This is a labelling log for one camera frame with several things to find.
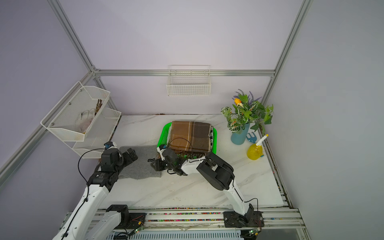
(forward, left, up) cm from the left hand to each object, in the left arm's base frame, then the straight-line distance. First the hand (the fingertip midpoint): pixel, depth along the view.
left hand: (128, 156), depth 81 cm
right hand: (+1, -12, -13) cm, 18 cm away
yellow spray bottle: (+13, -78, -16) cm, 81 cm away
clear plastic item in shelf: (+14, +22, +15) cm, 30 cm away
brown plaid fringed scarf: (+15, -33, -4) cm, 37 cm away
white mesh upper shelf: (+14, +27, +16) cm, 35 cm away
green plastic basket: (+15, -16, -7) cm, 23 cm away
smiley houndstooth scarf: (+17, -47, -5) cm, 50 cm away
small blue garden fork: (+21, -78, -13) cm, 82 cm away
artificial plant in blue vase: (+15, -64, +20) cm, 68 cm away
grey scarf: (-2, -5, -11) cm, 12 cm away
